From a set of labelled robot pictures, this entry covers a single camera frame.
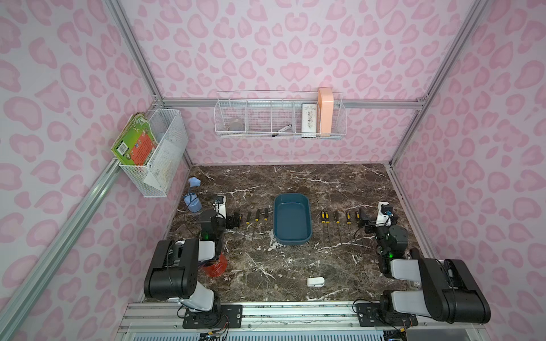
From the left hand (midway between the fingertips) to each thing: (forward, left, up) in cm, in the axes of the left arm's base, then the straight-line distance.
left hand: (227, 205), depth 94 cm
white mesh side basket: (+26, +25, +22) cm, 42 cm away
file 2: (-5, -54, -7) cm, 55 cm away
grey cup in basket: (+30, -4, +20) cm, 36 cm away
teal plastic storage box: (-3, -29, -7) cm, 30 cm away
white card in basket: (+26, -36, +25) cm, 51 cm away
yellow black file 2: (-2, -9, -7) cm, 11 cm away
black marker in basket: (+29, -26, +19) cm, 44 cm away
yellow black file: (-3, -12, -8) cm, 15 cm away
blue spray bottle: (+3, +17, 0) cm, 17 cm away
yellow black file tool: (-1, -17, -7) cm, 18 cm away
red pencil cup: (-27, -1, -2) cm, 27 cm away
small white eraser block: (-30, -37, -5) cm, 48 cm away
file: (-4, -45, -8) cm, 46 cm away
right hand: (-4, -61, +5) cm, 61 cm away
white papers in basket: (+6, +23, +18) cm, 30 cm away
